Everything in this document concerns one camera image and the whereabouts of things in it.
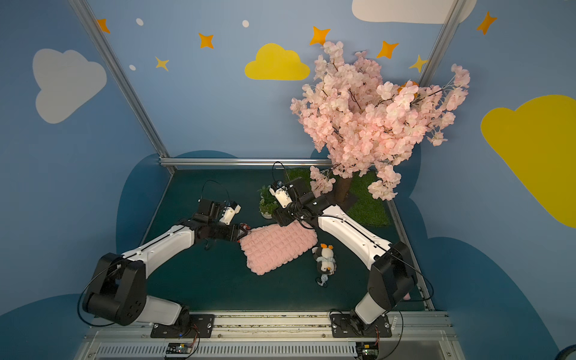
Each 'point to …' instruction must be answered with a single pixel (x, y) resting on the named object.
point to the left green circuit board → (179, 348)
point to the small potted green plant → (268, 204)
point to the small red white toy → (246, 226)
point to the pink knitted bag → (267, 247)
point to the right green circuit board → (367, 350)
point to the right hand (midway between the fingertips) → (282, 209)
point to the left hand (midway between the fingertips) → (242, 228)
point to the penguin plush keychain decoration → (326, 262)
